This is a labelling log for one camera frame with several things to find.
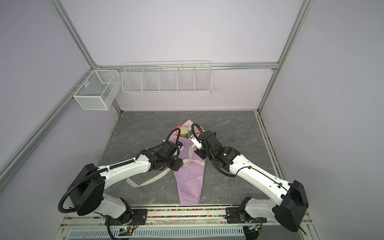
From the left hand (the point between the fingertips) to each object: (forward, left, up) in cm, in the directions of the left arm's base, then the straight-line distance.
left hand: (178, 164), depth 85 cm
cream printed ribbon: (+1, -6, +3) cm, 7 cm away
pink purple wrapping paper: (-8, -6, -3) cm, 11 cm away
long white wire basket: (+57, -11, +19) cm, 61 cm away
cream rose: (+7, -5, +22) cm, 24 cm away
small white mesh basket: (+45, +50, +20) cm, 71 cm away
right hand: (+5, -13, +15) cm, 20 cm away
